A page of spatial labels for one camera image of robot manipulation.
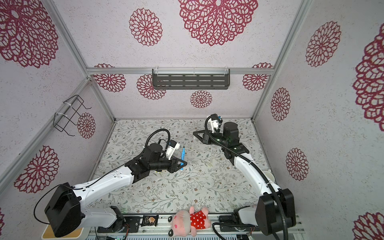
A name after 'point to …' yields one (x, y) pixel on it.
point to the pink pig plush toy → (184, 223)
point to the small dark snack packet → (149, 220)
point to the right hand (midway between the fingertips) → (193, 132)
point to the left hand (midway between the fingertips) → (185, 164)
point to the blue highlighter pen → (183, 157)
